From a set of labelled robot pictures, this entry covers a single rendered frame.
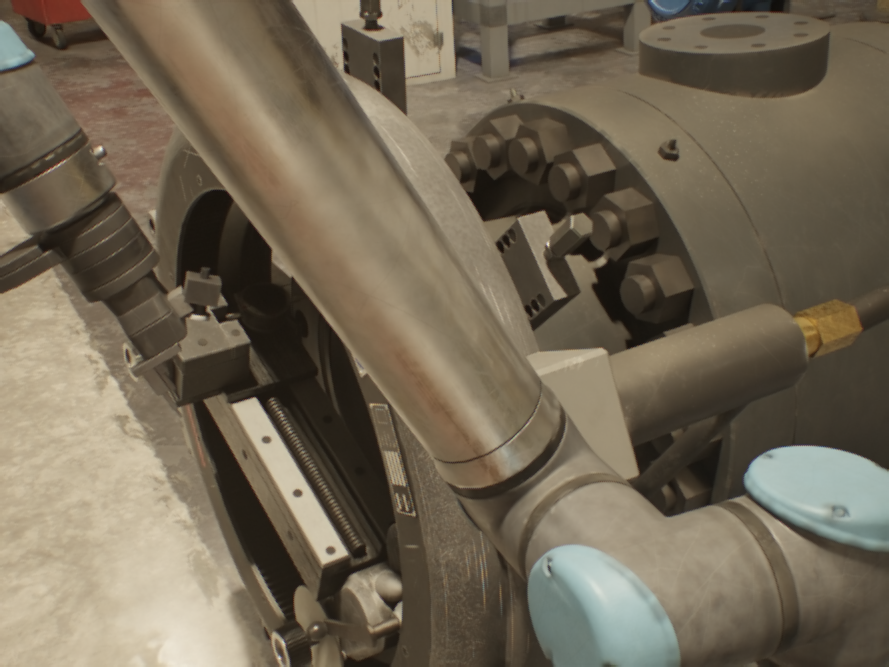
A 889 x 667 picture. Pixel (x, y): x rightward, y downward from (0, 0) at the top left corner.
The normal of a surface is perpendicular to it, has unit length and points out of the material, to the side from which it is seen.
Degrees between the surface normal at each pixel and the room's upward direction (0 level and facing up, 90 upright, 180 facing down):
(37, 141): 77
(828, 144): 36
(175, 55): 105
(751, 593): 61
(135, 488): 0
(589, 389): 67
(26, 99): 72
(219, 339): 25
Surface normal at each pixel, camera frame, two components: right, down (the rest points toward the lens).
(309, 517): 0.16, -0.68
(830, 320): 0.42, -0.17
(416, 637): -0.85, 0.27
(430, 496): -0.60, 0.27
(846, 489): 0.02, -0.92
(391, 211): 0.73, 0.02
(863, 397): 0.52, 0.35
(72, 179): 0.56, 0.04
